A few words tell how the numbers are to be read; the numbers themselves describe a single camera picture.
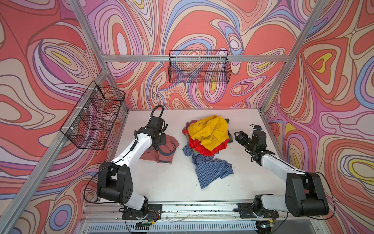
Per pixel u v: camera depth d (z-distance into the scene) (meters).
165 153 0.88
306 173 0.46
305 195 0.42
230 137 0.98
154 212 0.72
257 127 0.79
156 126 0.68
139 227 0.72
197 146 0.84
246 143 0.77
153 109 0.70
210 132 0.83
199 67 0.96
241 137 0.80
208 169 0.85
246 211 0.74
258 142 0.68
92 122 0.80
